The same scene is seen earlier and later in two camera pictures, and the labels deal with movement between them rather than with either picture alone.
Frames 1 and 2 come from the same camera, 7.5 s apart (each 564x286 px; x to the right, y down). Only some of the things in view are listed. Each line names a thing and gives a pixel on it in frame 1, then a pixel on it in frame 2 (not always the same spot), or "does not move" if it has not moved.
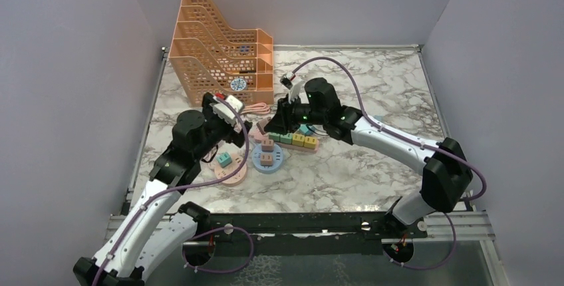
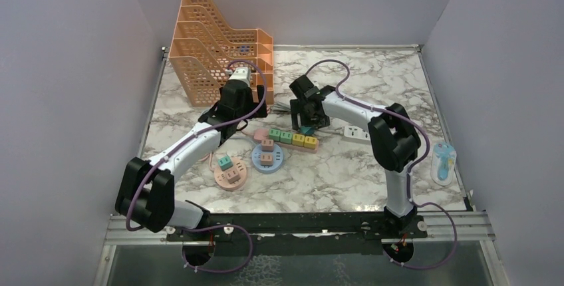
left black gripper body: (220, 130) to (249, 104)
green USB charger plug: (275, 137) does not move
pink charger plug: (267, 145) does not move
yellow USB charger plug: (298, 140) does not move
